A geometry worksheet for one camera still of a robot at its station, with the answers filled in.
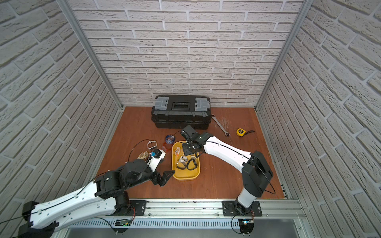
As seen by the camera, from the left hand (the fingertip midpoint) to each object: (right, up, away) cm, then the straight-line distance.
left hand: (170, 165), depth 69 cm
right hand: (+9, +5, +15) cm, 18 cm away
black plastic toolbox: (+1, +27, +26) cm, 37 cm away
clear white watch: (+4, -2, +18) cm, 19 cm away
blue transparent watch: (-5, +9, +29) cm, 31 cm away
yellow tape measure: (+44, +13, +34) cm, 57 cm away
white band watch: (-18, +7, +30) cm, 35 cm away
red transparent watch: (-9, +3, +26) cm, 27 cm away
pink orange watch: (0, +1, +23) cm, 23 cm away
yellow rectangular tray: (+6, -9, +11) cm, 16 cm away
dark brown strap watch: (+2, -7, +17) cm, 18 cm away
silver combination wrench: (+34, +12, +35) cm, 50 cm away
